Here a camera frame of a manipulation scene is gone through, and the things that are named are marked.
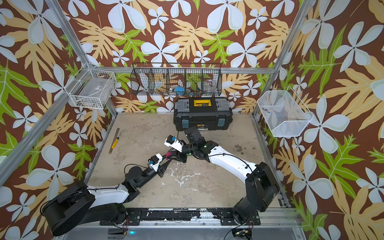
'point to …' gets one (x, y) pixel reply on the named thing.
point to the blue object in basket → (179, 90)
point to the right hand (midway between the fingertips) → (169, 152)
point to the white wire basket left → (91, 88)
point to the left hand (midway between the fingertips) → (169, 155)
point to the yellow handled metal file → (115, 142)
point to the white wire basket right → (285, 114)
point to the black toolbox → (206, 113)
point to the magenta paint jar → (168, 154)
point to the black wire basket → (177, 79)
